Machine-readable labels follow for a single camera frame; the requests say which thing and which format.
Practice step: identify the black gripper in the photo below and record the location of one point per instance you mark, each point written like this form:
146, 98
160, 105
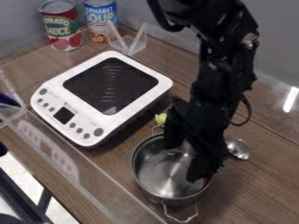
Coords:
200, 120

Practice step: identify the spoon with green handle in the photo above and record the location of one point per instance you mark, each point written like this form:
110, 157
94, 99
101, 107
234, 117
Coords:
238, 147

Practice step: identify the silver steel pot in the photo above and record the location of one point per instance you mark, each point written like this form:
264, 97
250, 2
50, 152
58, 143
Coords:
160, 170

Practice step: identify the white and black stove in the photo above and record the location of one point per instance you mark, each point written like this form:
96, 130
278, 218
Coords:
93, 99

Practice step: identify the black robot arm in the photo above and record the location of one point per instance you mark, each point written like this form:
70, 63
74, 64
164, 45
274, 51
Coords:
225, 27

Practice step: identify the clear acrylic front barrier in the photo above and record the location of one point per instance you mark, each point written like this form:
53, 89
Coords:
100, 198

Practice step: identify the clear acrylic stand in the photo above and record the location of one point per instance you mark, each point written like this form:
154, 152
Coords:
128, 44

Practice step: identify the alphabet soup can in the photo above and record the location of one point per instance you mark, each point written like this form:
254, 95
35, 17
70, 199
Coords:
101, 12

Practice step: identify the tomato sauce can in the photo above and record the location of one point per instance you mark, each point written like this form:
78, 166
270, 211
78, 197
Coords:
61, 19

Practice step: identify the black metal table frame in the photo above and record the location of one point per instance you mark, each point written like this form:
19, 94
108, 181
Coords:
27, 212

